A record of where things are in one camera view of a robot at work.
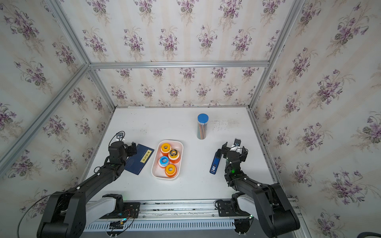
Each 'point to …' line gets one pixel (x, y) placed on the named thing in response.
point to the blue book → (136, 163)
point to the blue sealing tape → (164, 160)
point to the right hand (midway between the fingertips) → (236, 145)
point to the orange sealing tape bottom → (172, 175)
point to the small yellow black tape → (173, 153)
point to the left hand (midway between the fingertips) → (126, 144)
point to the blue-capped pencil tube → (202, 120)
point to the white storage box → (158, 172)
